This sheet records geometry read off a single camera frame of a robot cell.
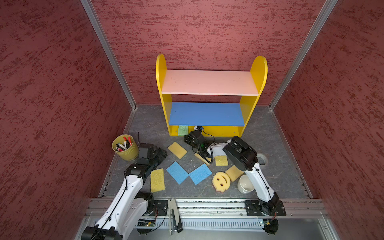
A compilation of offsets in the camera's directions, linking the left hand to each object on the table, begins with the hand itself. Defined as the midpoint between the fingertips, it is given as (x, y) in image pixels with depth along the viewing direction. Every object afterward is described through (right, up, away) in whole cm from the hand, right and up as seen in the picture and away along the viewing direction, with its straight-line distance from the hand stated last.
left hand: (164, 157), depth 84 cm
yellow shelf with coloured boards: (+37, +36, +39) cm, 65 cm away
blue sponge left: (+8, -9, +2) cm, 12 cm away
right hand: (+9, +9, +17) cm, 21 cm away
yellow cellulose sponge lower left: (-4, -13, -1) cm, 14 cm away
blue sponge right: (+21, -10, +1) cm, 23 cm away
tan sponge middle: (+26, +1, -5) cm, 26 cm away
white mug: (+45, -14, -3) cm, 48 cm away
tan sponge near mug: (+41, -9, 0) cm, 42 cm away
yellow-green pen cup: (-24, +5, +3) cm, 24 cm away
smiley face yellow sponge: (+33, -12, -4) cm, 35 cm away
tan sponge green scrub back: (+6, +2, +11) cm, 13 cm away
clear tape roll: (+60, -4, +8) cm, 61 cm away
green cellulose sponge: (+9, +14, +20) cm, 26 cm away
